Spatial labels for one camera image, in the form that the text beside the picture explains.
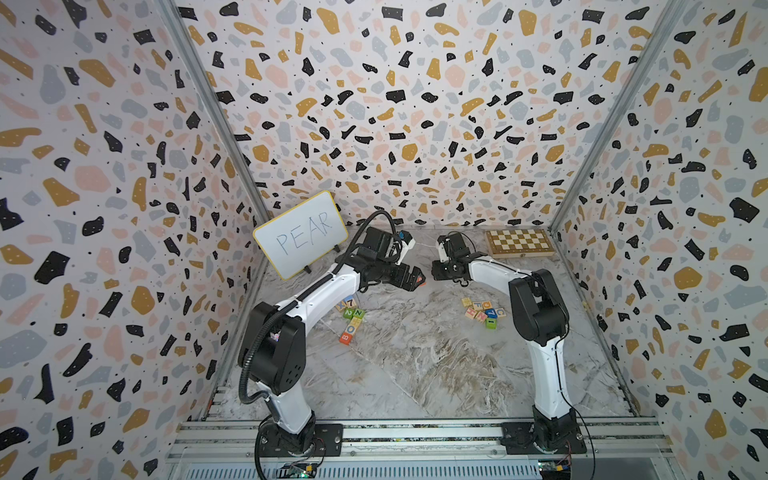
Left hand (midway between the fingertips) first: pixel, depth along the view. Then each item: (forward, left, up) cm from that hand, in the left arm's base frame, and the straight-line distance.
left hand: (416, 272), depth 86 cm
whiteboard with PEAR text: (+21, +39, -6) cm, 44 cm away
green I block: (-8, -24, -17) cm, 30 cm away
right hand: (+12, -8, -15) cm, 21 cm away
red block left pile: (-12, +22, -17) cm, 30 cm away
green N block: (-4, +21, -16) cm, 26 cm away
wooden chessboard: (+25, -41, -15) cm, 50 cm away
